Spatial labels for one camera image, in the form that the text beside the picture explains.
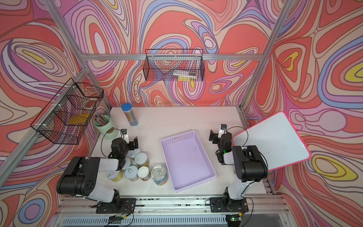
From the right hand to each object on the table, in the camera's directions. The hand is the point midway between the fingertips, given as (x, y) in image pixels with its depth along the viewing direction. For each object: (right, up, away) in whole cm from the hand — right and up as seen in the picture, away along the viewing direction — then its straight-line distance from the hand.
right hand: (218, 133), depth 96 cm
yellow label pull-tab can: (-63, -22, -17) cm, 69 cm away
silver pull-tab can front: (-55, -21, -16) cm, 61 cm away
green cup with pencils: (-75, +5, -6) cm, 75 cm away
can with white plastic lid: (-47, -21, -18) cm, 54 cm away
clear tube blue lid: (-63, +17, -3) cm, 65 cm away
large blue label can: (-38, -20, -22) cm, 48 cm away
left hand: (-60, -2, -3) cm, 60 cm away
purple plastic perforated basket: (-21, -20, -3) cm, 29 cm away
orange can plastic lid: (-49, -14, -14) cm, 53 cm away
